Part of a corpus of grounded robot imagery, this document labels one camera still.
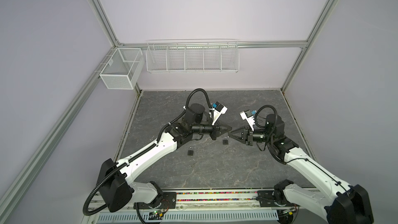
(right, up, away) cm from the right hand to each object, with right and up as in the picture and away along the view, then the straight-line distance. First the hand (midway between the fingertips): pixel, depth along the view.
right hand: (229, 136), depth 69 cm
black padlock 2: (+2, -8, +24) cm, 26 cm away
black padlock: (-19, -13, +20) cm, 31 cm away
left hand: (0, +3, -2) cm, 4 cm away
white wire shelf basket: (-19, +48, +34) cm, 62 cm away
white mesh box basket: (-64, +38, +32) cm, 81 cm away
